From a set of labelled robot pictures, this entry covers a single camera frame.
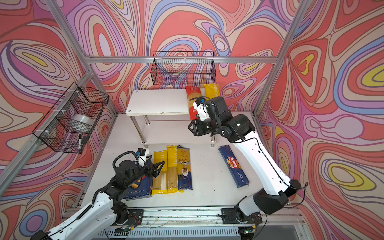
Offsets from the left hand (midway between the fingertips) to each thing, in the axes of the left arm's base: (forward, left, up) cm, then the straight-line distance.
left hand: (159, 159), depth 79 cm
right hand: (+4, -19, +20) cm, 28 cm away
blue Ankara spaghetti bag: (-6, -13, -12) cm, 19 cm away
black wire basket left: (+11, +45, +15) cm, 49 cm away
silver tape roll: (+13, +36, +18) cm, 43 cm away
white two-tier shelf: (+14, -3, +19) cm, 24 cm away
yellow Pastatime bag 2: (-11, -7, -11) cm, 17 cm away
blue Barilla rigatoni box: (-14, +7, -7) cm, 17 cm away
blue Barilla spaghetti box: (+1, -43, -11) cm, 44 cm away
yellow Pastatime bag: (-9, 0, -12) cm, 15 cm away
